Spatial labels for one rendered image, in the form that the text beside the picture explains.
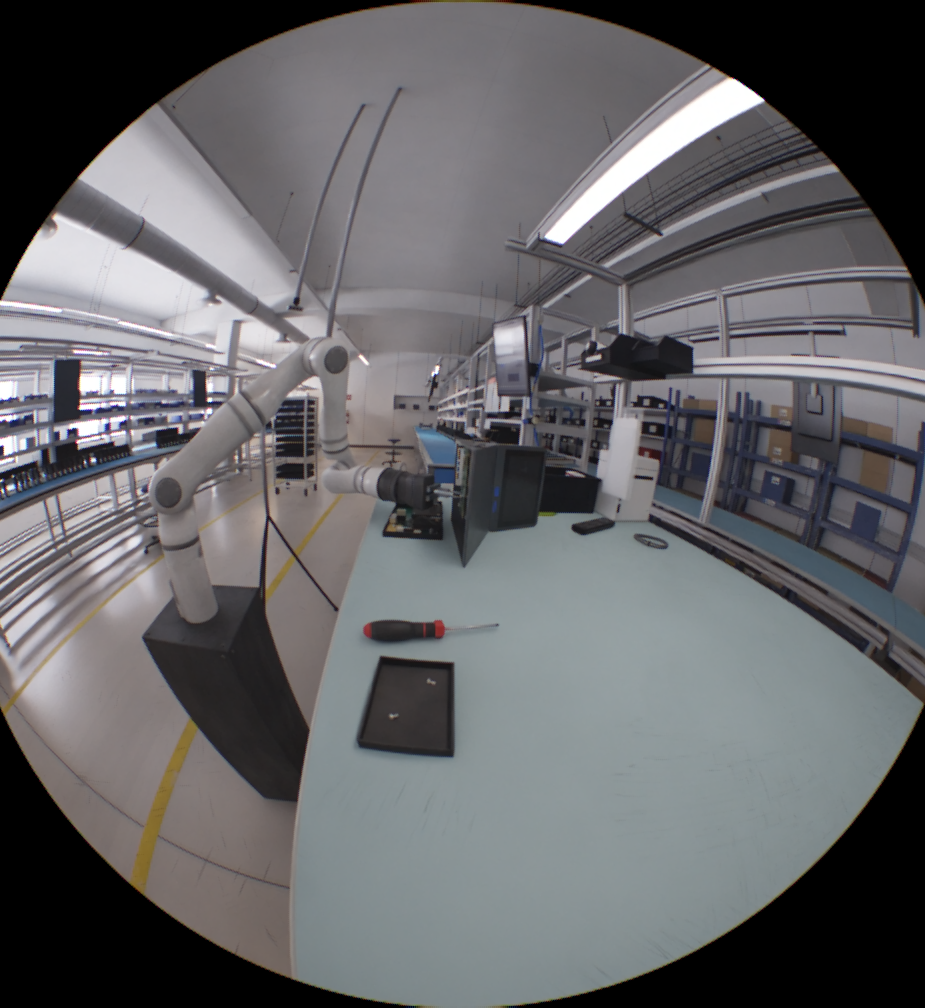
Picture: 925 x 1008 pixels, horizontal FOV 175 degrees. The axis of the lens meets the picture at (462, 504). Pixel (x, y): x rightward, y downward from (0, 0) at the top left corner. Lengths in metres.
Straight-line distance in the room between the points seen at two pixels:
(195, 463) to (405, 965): 0.67
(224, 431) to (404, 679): 0.51
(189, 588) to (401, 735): 0.54
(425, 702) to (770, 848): 0.38
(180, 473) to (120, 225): 3.41
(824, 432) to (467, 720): 2.01
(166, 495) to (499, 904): 0.67
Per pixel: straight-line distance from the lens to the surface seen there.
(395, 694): 0.32
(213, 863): 1.45
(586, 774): 0.30
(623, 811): 0.30
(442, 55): 2.75
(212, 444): 0.61
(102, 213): 3.73
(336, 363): 0.66
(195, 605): 0.72
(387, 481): 0.67
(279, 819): 1.38
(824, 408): 2.04
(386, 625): 0.36
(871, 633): 1.50
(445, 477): 2.21
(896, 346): 4.57
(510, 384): 1.98
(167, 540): 0.67
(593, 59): 2.74
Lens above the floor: 1.25
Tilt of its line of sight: 16 degrees down
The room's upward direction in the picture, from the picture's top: 5 degrees clockwise
